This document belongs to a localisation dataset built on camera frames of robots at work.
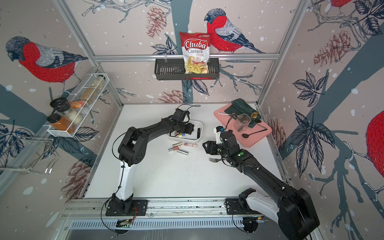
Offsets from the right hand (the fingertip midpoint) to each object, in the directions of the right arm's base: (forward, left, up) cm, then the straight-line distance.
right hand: (207, 143), depth 82 cm
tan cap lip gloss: (+6, +19, -12) cm, 23 cm away
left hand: (+17, +8, -8) cm, 20 cm away
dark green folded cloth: (+42, -27, -12) cm, 51 cm away
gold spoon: (+24, -32, -2) cm, 40 cm away
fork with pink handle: (-4, -5, -14) cm, 15 cm away
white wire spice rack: (+15, +64, +22) cm, 69 cm away
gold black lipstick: (+13, +18, -12) cm, 25 cm away
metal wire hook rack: (-19, +70, +23) cm, 76 cm away
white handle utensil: (+34, -15, -13) cm, 40 cm away
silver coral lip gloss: (+4, +21, -13) cm, 24 cm away
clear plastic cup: (+18, -23, -3) cm, 30 cm away
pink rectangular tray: (+20, -38, -14) cm, 45 cm away
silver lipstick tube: (+1, +14, -12) cm, 19 cm away
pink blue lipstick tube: (+13, +16, -12) cm, 24 cm away
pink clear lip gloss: (+6, +9, -12) cm, 16 cm away
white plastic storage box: (+13, +7, -13) cm, 20 cm away
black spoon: (+15, -28, -14) cm, 34 cm away
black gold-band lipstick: (+15, +5, -12) cm, 20 cm away
